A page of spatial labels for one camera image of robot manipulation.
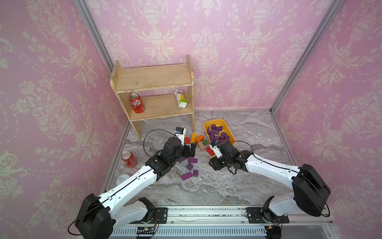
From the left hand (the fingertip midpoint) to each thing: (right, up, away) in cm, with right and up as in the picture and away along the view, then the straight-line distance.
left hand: (190, 142), depth 79 cm
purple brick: (-3, -21, +9) cm, 23 cm away
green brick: (+10, -2, +23) cm, 25 cm away
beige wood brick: (+7, -4, +19) cm, 21 cm away
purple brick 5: (+22, +1, +23) cm, 32 cm away
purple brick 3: (-6, -12, +15) cm, 20 cm away
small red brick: (+11, -5, +2) cm, 12 cm away
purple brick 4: (+20, +7, +29) cm, 36 cm away
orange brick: (+6, 0, +24) cm, 25 cm away
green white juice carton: (-6, +26, +13) cm, 30 cm away
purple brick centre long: (+1, -13, +14) cm, 19 cm away
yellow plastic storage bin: (+16, +3, +24) cm, 29 cm away
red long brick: (-2, -1, +24) cm, 24 cm away
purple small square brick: (+3, -19, +9) cm, 21 cm away
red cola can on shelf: (-30, +22, +4) cm, 37 cm away
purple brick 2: (-1, -16, +11) cm, 20 cm away
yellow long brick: (+2, +1, +25) cm, 25 cm away
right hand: (+13, -12, +7) cm, 19 cm away
